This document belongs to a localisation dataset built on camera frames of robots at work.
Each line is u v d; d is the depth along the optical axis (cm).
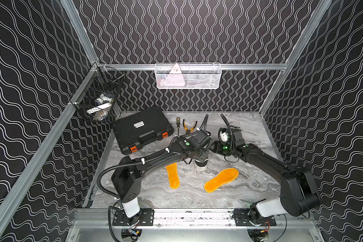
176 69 88
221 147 78
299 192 43
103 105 75
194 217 76
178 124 111
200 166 88
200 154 69
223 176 89
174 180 86
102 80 98
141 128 103
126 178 44
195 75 126
